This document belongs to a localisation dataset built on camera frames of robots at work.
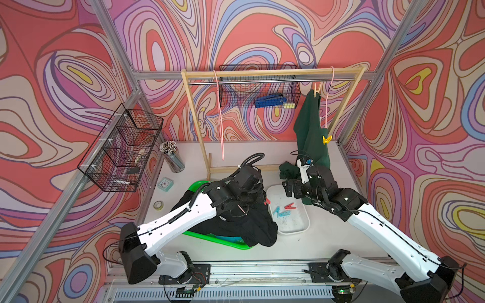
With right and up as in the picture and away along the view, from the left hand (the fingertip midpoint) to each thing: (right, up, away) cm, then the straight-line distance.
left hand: (270, 196), depth 70 cm
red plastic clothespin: (+12, -9, +21) cm, 26 cm away
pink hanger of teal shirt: (-24, +40, +39) cm, 60 cm away
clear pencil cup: (-47, +18, +23) cm, 55 cm away
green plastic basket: (-19, -19, +5) cm, 28 cm away
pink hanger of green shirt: (+35, +49, +31) cm, 68 cm away
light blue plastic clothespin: (+10, -12, +19) cm, 24 cm away
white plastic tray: (+15, -16, +17) cm, 28 cm away
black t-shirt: (-4, -12, +1) cm, 13 cm away
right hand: (+10, +3, +5) cm, 12 cm away
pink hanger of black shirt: (-9, -8, +3) cm, 13 cm away
